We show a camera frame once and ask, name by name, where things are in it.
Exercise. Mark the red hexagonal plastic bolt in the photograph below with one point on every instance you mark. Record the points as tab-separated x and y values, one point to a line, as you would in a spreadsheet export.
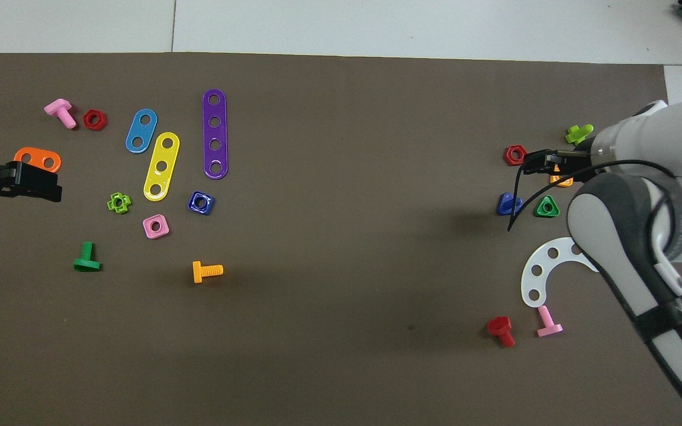
505	336

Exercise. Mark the blue plastic screw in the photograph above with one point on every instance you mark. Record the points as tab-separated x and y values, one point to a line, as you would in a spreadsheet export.
505	207

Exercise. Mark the lime green cross nut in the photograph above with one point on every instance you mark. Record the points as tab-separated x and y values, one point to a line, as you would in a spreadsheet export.
112	206

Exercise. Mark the pink square plastic nut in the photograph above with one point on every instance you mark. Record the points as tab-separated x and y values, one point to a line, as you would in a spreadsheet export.
148	232

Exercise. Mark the blue two-hole plastic strip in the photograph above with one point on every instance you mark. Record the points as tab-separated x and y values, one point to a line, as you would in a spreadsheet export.
141	131

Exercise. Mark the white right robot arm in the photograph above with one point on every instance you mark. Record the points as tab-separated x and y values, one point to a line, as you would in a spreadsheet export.
625	225

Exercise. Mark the blue square plastic nut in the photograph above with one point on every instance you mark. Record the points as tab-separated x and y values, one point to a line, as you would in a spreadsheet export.
192	208

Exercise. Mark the red hexagonal plastic nut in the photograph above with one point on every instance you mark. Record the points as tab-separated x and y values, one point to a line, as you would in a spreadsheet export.
507	155
87	123

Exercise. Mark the orange heart-shaped plastic plate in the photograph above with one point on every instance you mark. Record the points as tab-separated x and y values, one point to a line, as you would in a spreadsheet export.
38	155

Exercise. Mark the yellow three-hole plastic strip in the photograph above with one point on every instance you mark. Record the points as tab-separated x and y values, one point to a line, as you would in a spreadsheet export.
165	154

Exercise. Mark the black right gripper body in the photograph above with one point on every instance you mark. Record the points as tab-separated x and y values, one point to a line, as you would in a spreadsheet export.
572	168

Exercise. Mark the orange square plastic nut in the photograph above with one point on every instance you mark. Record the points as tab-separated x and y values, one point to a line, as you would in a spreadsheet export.
561	183

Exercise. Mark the green triangular plastic nut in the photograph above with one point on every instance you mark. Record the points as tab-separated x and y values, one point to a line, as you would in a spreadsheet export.
539	212

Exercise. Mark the orange plastic bolt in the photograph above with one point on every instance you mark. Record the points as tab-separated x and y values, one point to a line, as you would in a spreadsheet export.
199	272

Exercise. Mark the pink plastic bolt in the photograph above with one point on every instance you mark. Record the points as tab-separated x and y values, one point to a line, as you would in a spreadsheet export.
57	107
545	319

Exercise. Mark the purple four-hole plastic strip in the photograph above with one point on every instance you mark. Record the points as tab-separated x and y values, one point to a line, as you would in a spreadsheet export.
215	133

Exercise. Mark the green plastic bolt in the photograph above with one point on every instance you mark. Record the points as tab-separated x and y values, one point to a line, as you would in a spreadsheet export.
86	264

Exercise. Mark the brown table mat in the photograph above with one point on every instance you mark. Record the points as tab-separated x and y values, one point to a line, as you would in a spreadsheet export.
341	355

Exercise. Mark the lime green cross bolt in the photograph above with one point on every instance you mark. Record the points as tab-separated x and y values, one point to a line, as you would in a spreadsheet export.
576	135

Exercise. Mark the white curved five-hole strip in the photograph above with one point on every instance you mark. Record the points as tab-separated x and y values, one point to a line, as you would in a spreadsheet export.
543	261

